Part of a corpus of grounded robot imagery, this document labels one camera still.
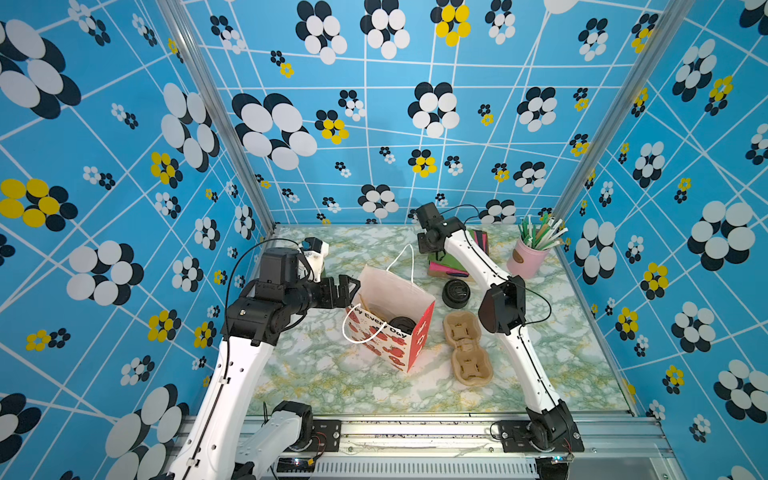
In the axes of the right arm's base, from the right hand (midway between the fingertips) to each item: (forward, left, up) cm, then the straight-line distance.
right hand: (432, 243), depth 104 cm
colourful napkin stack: (-8, -3, -2) cm, 9 cm away
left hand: (-31, +24, +21) cm, 44 cm away
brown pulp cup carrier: (-40, -9, -7) cm, 41 cm away
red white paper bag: (-27, +15, -2) cm, 31 cm away
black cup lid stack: (-19, -7, -3) cm, 20 cm away
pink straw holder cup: (-8, -31, -1) cm, 32 cm away
